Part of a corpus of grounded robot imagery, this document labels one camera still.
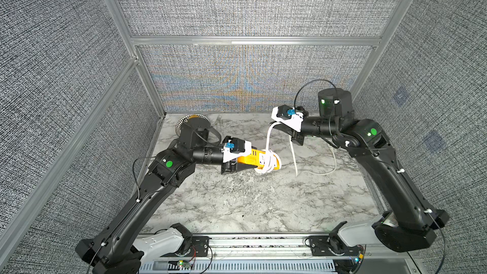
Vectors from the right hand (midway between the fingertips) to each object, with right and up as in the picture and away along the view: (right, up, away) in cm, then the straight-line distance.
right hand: (277, 114), depth 58 cm
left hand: (-6, -12, -2) cm, 14 cm away
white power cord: (-2, -14, -1) cm, 14 cm away
